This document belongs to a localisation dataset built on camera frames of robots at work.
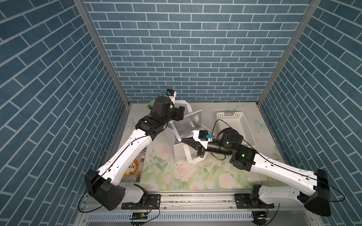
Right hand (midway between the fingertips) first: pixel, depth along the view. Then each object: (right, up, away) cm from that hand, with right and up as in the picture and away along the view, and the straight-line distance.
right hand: (185, 139), depth 58 cm
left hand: (-2, +14, +16) cm, 21 cm away
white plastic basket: (+39, +6, +51) cm, 64 cm away
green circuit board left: (-24, -42, +14) cm, 51 cm away
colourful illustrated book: (-31, -25, +26) cm, 48 cm away
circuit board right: (+37, -42, +13) cm, 57 cm away
